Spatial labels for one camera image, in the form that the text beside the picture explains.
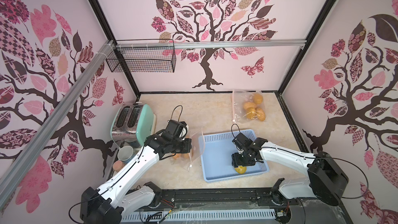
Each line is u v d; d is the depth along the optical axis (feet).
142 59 3.11
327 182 1.38
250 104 3.39
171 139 1.87
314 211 2.26
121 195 1.36
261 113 3.17
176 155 2.11
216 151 2.94
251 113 3.19
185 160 2.68
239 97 3.45
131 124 2.77
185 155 2.78
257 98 3.30
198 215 2.29
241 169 2.60
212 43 3.03
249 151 2.01
